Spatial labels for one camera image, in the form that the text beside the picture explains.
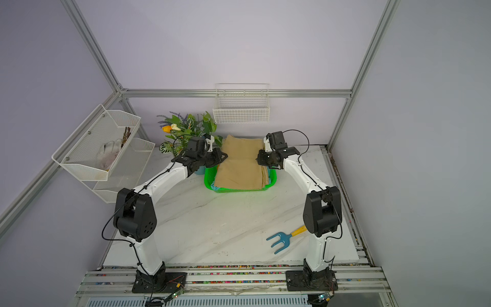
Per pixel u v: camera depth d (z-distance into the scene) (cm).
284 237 84
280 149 71
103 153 77
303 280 73
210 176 97
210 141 84
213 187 88
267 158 81
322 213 50
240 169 88
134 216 49
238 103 95
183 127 82
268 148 82
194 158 70
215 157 80
